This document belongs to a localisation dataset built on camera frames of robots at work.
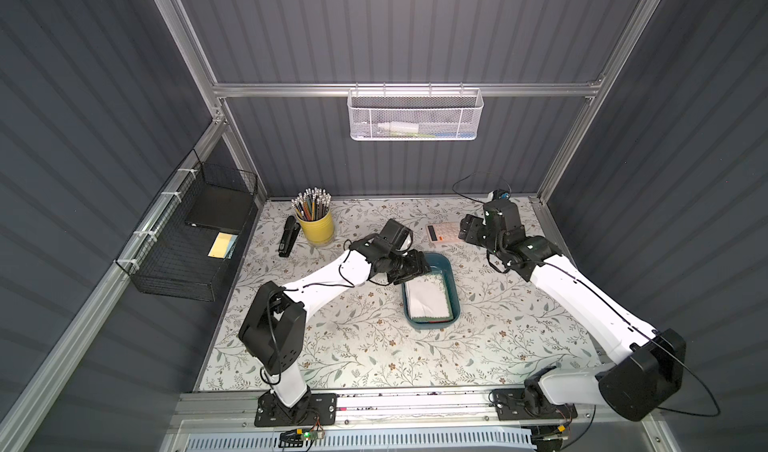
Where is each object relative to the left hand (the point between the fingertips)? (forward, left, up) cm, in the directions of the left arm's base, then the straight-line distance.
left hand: (429, 275), depth 81 cm
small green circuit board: (-35, +34, -18) cm, 52 cm away
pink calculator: (+26, -9, -14) cm, 31 cm away
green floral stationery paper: (-1, -1, -14) cm, 14 cm away
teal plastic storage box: (+11, -8, -11) cm, 17 cm away
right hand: (+9, -11, +10) cm, 18 cm away
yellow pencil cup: (+22, +36, -8) cm, 42 cm away
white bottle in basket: (+42, +8, +20) cm, 47 cm away
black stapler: (+25, +47, -14) cm, 55 cm away
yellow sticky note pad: (+3, +53, +10) cm, 54 cm away
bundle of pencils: (+27, +37, 0) cm, 46 cm away
